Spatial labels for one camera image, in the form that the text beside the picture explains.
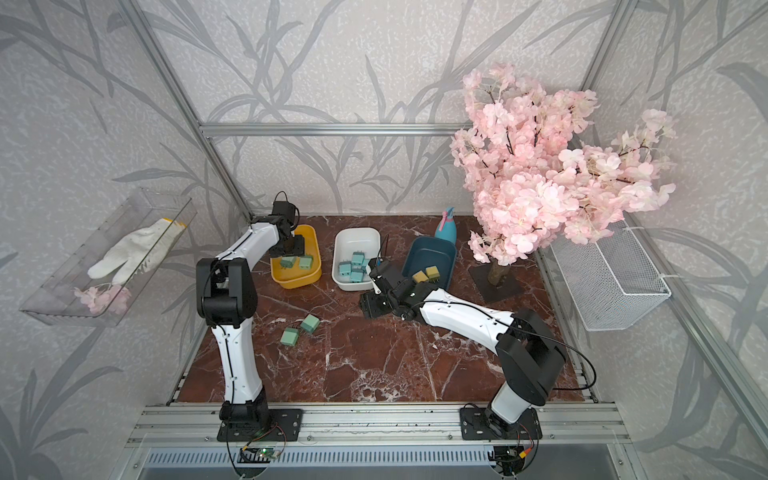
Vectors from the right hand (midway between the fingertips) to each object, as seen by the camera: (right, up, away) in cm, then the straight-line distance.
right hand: (367, 299), depth 84 cm
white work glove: (-50, +15, -16) cm, 55 cm away
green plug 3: (-18, -8, +5) cm, 21 cm away
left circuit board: (-22, -34, -13) cm, 43 cm away
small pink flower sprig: (-50, +5, -24) cm, 56 cm away
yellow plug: (+16, +5, +15) cm, 22 cm away
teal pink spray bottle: (+25, +21, +17) cm, 37 cm away
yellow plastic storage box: (-26, +5, +15) cm, 30 cm away
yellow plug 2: (+20, +6, +17) cm, 27 cm away
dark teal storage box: (+19, +13, +25) cm, 33 cm away
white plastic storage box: (-9, +17, +28) cm, 34 cm away
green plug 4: (-23, -11, +3) cm, 26 cm away
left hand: (-28, +14, +18) cm, 37 cm away
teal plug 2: (-4, +8, +21) cm, 23 cm away
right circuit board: (+36, -37, -11) cm, 53 cm away
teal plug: (-6, +10, +21) cm, 25 cm away
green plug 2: (-31, +9, +20) cm, 38 cm away
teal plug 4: (-10, +7, +19) cm, 23 cm away
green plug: (-24, +9, +20) cm, 33 cm away
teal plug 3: (-6, +4, +18) cm, 19 cm away
